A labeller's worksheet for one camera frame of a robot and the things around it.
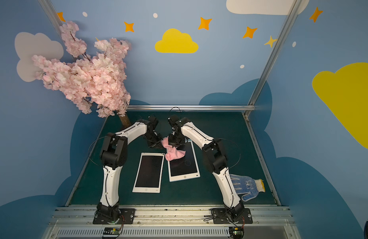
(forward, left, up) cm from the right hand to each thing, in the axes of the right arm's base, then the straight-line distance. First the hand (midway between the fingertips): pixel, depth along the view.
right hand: (173, 144), depth 95 cm
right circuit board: (-44, -37, -10) cm, 58 cm away
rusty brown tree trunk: (+13, +34, +6) cm, 37 cm away
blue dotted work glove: (-21, -46, -6) cm, 51 cm away
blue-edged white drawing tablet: (-9, -7, -7) cm, 13 cm away
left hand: (+2, +7, -4) cm, 9 cm away
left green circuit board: (-47, +25, -7) cm, 54 cm away
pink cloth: (-7, -1, +2) cm, 7 cm away
